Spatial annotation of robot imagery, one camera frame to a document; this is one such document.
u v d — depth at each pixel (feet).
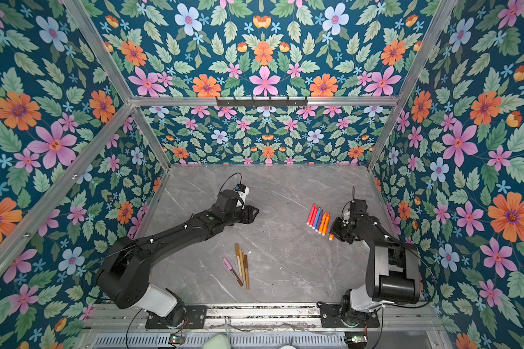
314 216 3.23
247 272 2.75
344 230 2.61
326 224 3.14
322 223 3.15
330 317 2.41
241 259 2.83
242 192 2.56
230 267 2.76
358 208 2.46
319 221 3.16
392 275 1.45
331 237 2.91
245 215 2.55
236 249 2.92
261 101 3.06
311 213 3.30
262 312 2.48
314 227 3.13
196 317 2.41
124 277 1.43
